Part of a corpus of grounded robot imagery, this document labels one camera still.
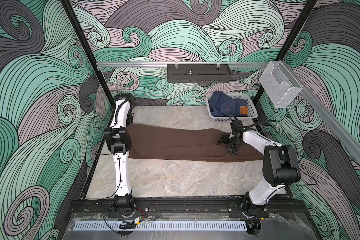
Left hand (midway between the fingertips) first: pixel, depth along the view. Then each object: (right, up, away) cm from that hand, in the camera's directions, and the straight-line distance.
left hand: (122, 123), depth 94 cm
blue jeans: (+69, +13, +17) cm, 72 cm away
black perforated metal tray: (+50, +34, +4) cm, 60 cm away
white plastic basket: (+91, +8, +13) cm, 92 cm away
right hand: (+64, -14, -1) cm, 65 cm away
